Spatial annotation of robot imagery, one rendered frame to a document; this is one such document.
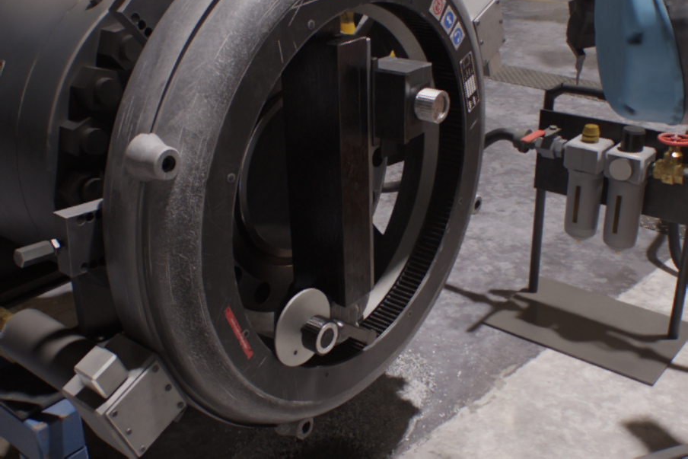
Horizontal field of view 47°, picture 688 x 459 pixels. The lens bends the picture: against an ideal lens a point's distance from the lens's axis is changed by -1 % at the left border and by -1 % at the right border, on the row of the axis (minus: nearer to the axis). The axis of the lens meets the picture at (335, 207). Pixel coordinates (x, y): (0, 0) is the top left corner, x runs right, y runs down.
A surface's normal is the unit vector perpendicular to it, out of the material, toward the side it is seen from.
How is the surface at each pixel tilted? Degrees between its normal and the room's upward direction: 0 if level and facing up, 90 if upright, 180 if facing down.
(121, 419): 90
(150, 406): 90
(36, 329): 18
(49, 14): 37
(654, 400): 0
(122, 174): 71
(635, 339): 0
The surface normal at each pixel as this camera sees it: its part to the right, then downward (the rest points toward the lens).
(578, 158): -0.64, 0.32
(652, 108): -0.14, 0.92
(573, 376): -0.02, -0.92
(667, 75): -0.18, 0.66
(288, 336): 0.77, 0.24
